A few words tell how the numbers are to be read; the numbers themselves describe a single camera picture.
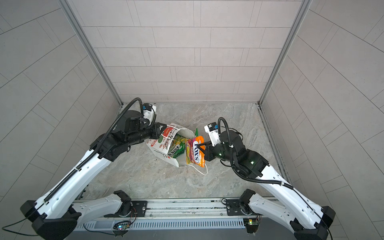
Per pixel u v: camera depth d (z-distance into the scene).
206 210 0.72
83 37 0.81
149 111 0.58
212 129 0.57
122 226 0.64
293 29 0.78
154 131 0.56
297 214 0.40
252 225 0.68
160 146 0.74
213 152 0.56
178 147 0.83
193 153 0.65
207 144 0.59
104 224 0.69
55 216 0.37
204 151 0.62
